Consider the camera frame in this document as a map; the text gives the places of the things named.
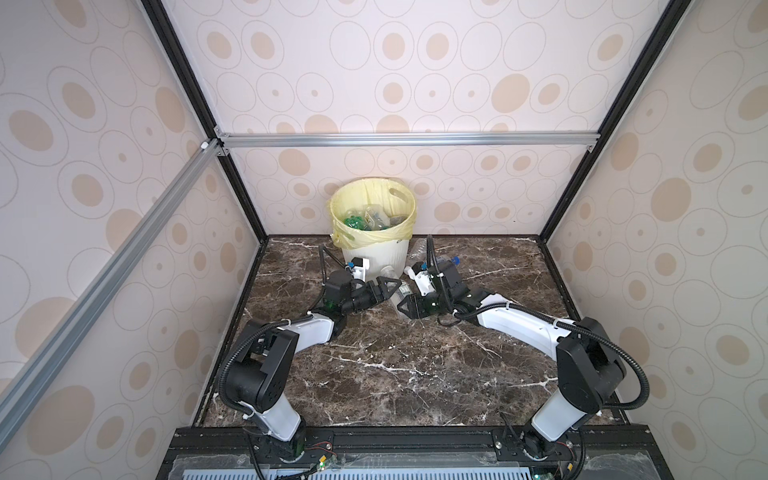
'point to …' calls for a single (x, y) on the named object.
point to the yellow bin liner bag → (395, 197)
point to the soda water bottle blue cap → (456, 260)
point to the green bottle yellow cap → (355, 222)
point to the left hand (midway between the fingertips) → (404, 285)
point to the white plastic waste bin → (392, 254)
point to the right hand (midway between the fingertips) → (405, 304)
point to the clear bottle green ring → (403, 290)
